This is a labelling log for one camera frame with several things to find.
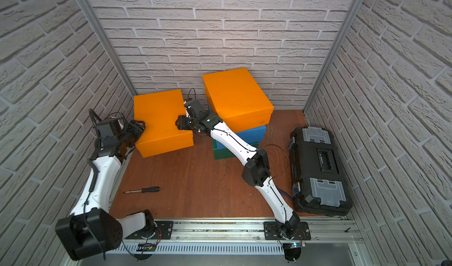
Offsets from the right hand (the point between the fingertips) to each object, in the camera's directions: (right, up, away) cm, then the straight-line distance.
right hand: (180, 123), depth 83 cm
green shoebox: (+23, -11, -21) cm, 33 cm away
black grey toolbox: (+62, -23, -12) cm, 67 cm away
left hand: (-14, +1, -5) cm, 15 cm away
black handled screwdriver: (-18, -33, +2) cm, 38 cm away
